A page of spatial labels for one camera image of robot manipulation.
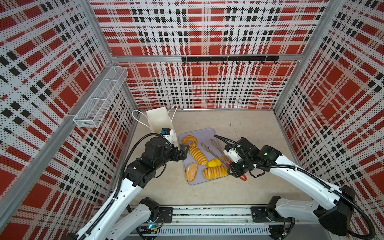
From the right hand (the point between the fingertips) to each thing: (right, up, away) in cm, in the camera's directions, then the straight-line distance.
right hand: (232, 172), depth 72 cm
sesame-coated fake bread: (-21, -4, +12) cm, 25 cm away
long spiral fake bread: (-17, +4, +19) cm, 26 cm away
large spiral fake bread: (-9, -4, +12) cm, 16 cm away
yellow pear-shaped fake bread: (-7, 0, +16) cm, 18 cm away
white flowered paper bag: (-41, +27, +17) cm, 52 cm away
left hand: (-25, +12, -1) cm, 27 cm away
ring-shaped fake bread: (-26, +13, +29) cm, 41 cm away
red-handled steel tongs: (+3, 0, -6) cm, 7 cm away
